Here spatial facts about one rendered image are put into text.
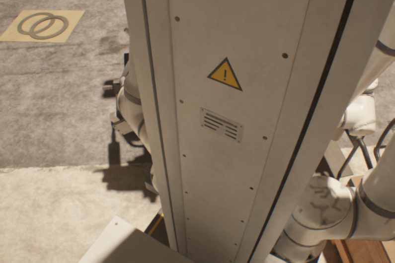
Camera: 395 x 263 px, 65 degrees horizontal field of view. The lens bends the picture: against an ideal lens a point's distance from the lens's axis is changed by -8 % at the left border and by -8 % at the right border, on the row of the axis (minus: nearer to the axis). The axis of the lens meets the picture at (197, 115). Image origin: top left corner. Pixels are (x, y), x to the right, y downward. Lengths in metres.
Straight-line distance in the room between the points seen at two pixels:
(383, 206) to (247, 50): 0.62
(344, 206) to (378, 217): 0.10
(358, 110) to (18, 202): 1.92
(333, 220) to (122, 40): 2.53
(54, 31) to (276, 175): 3.05
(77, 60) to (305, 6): 2.69
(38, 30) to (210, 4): 3.18
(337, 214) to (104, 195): 1.47
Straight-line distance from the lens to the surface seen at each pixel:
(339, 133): 2.02
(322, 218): 0.91
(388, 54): 0.70
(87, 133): 2.37
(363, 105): 1.14
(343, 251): 1.92
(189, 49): 0.49
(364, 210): 0.97
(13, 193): 2.30
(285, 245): 1.09
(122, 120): 1.72
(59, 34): 3.37
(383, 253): 1.59
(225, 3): 0.41
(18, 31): 3.63
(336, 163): 2.28
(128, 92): 1.05
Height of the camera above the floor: 1.78
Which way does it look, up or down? 49 degrees down
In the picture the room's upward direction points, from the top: straight up
